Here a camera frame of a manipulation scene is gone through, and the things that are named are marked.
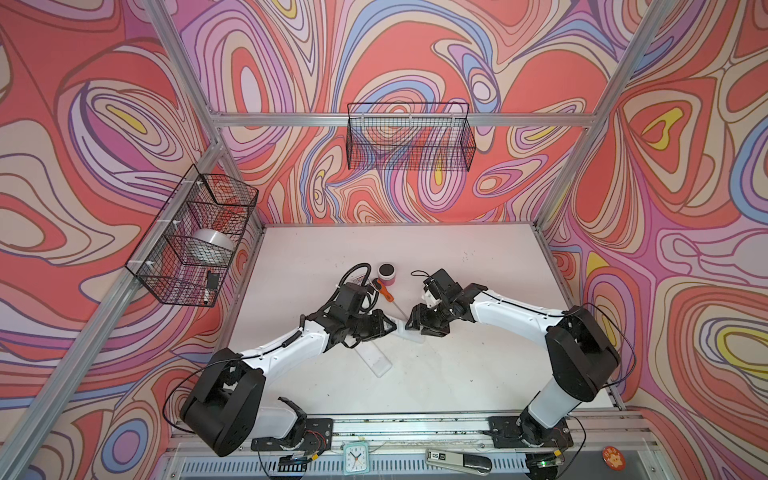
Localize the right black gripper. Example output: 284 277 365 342
399 299 453 338

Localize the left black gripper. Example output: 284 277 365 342
344 310 398 342

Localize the white remote control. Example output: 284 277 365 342
396 330 426 344

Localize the orange handled screwdriver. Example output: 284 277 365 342
371 278 408 321

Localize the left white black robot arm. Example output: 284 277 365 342
161 263 398 457

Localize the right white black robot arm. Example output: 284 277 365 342
405 269 621 447

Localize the white rectangular plastic tray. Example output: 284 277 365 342
354 342 393 378

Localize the pink tape roll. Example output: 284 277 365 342
377 263 396 287

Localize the small teal alarm clock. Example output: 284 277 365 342
342 441 371 475

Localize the black silver stapler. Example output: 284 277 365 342
425 449 493 476

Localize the white roll in basket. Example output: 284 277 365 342
187 229 235 267

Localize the red round sticker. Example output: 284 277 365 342
602 446 627 472

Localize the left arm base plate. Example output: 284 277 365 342
251 417 334 453

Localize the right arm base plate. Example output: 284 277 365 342
483 415 574 450

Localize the black wire basket left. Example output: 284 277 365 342
125 166 259 308

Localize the black wire basket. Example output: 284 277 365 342
125 166 259 308
346 100 477 172

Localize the black wire basket back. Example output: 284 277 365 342
346 100 477 172

